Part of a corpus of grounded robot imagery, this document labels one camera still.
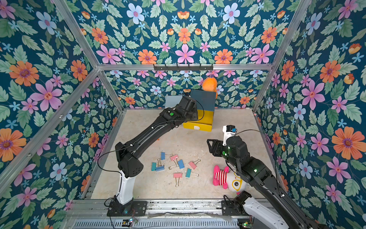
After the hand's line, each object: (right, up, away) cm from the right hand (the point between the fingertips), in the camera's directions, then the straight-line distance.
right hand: (211, 140), depth 68 cm
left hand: (-7, +15, +13) cm, 21 cm away
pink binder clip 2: (-9, -19, +21) cm, 30 cm away
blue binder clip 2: (-17, -19, +24) cm, 35 cm away
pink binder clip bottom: (-19, -24, +18) cm, 36 cm away
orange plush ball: (+3, +35, +30) cm, 46 cm away
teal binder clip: (-11, -22, +18) cm, 31 cm away
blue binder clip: (-29, -14, +25) cm, 41 cm away
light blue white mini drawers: (-26, +25, +42) cm, 56 cm away
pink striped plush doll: (+12, -24, +10) cm, 28 cm away
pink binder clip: (-21, -15, +24) cm, 35 cm away
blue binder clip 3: (-30, -20, +20) cm, 41 cm away
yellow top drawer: (-1, +8, +25) cm, 27 cm away
